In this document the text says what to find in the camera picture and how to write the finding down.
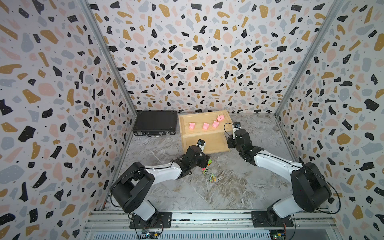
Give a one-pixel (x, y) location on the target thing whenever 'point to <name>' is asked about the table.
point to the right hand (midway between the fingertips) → (231, 135)
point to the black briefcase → (155, 123)
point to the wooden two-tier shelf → (212, 127)
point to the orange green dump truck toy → (209, 162)
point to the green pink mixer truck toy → (204, 170)
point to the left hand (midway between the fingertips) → (207, 154)
